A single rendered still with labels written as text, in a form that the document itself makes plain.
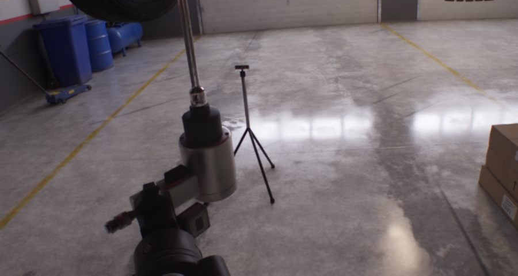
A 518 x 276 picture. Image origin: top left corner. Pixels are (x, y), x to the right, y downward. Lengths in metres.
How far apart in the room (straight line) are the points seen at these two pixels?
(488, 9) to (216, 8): 6.55
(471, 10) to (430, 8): 1.03
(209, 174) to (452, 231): 1.93
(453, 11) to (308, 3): 3.49
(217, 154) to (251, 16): 8.63
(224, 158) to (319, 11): 8.64
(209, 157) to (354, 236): 1.72
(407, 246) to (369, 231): 0.23
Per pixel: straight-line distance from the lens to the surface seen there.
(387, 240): 2.26
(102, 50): 7.16
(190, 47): 0.60
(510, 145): 2.52
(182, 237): 0.50
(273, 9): 9.16
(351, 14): 9.31
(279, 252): 2.16
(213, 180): 0.65
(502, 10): 10.59
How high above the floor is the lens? 1.47
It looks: 24 degrees down
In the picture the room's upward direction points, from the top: 5 degrees counter-clockwise
